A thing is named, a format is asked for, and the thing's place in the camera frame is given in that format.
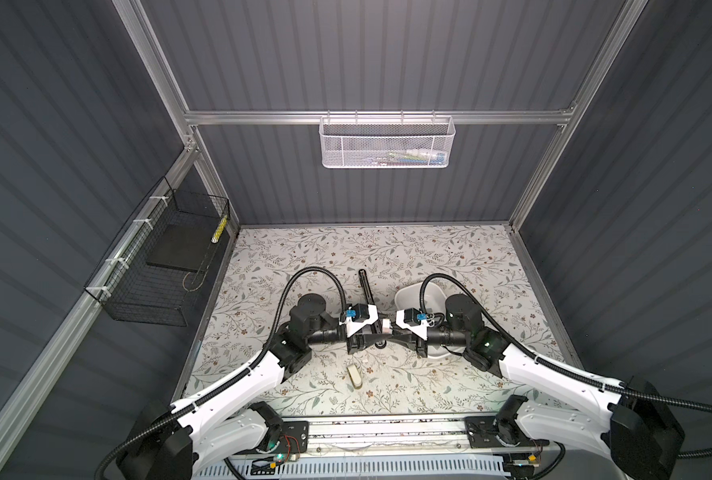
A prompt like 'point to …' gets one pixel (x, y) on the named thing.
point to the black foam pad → (185, 246)
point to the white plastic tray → (407, 297)
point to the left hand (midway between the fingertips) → (387, 322)
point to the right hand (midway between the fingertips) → (391, 331)
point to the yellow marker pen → (219, 229)
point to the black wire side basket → (150, 276)
